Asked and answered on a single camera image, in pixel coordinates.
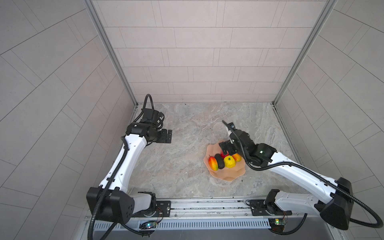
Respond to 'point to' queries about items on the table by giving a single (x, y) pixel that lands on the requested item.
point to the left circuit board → (148, 224)
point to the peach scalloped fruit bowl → (225, 174)
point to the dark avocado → (219, 160)
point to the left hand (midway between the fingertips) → (166, 133)
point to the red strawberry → (223, 156)
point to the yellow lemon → (229, 161)
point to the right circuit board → (277, 224)
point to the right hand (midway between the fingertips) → (229, 139)
